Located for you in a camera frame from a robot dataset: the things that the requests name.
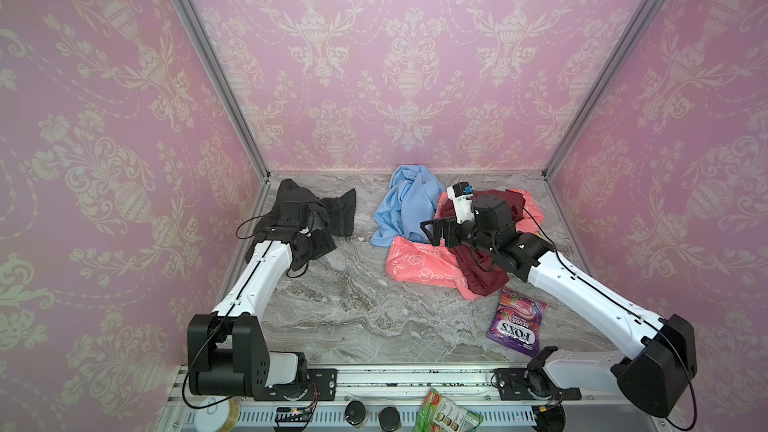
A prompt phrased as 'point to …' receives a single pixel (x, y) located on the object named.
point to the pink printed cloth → (420, 261)
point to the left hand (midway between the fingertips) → (324, 249)
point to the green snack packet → (440, 414)
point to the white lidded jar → (220, 417)
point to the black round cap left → (355, 412)
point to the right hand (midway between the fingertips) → (436, 221)
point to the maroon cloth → (483, 275)
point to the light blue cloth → (412, 200)
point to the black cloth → (336, 214)
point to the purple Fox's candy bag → (518, 322)
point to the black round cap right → (389, 418)
